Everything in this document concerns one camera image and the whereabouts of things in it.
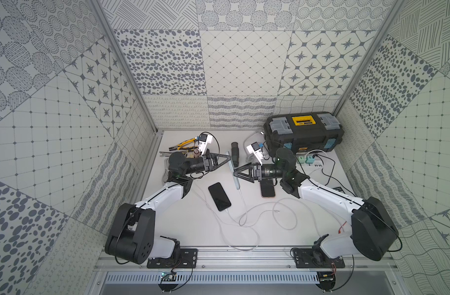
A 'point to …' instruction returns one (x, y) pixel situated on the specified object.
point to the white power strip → (309, 162)
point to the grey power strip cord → (249, 136)
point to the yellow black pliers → (179, 147)
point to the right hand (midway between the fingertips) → (235, 174)
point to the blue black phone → (219, 196)
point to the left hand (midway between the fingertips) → (226, 155)
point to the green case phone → (236, 179)
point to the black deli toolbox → (305, 133)
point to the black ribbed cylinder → (235, 153)
